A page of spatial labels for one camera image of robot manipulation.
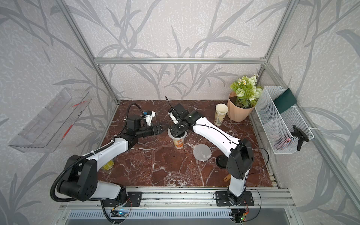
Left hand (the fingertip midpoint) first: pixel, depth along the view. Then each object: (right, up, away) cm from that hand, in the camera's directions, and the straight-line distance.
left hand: (165, 127), depth 82 cm
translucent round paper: (+23, -17, +9) cm, 30 cm away
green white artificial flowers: (+51, +22, +4) cm, 55 cm away
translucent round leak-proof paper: (+2, -3, -2) cm, 4 cm away
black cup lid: (+34, -22, +4) cm, 41 cm away
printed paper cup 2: (+36, +10, +12) cm, 39 cm away
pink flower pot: (+47, +9, +16) cm, 51 cm away
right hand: (+6, 0, 0) cm, 6 cm away
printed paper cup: (+8, -9, +2) cm, 12 cm away
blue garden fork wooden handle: (+36, -29, -3) cm, 46 cm away
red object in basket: (+57, -5, -19) cm, 61 cm away
